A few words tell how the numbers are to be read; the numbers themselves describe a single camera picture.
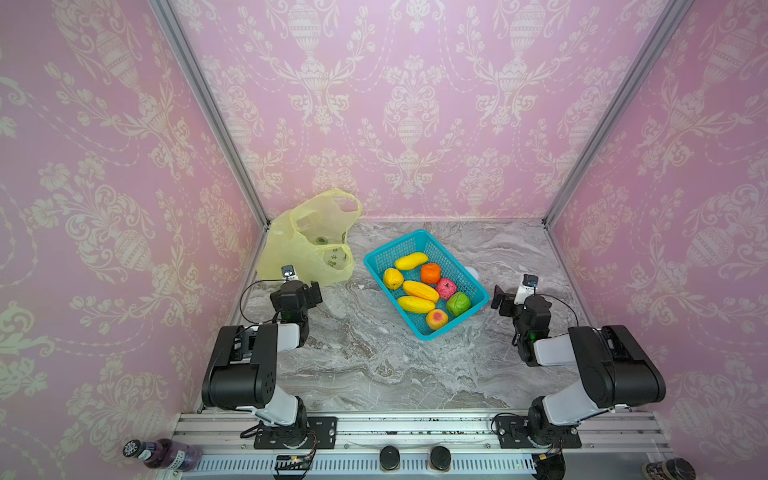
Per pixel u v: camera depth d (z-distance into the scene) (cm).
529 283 80
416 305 93
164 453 65
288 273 81
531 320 72
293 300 72
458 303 92
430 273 98
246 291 103
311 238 115
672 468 61
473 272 99
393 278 97
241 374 45
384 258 102
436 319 88
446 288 95
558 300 78
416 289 97
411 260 103
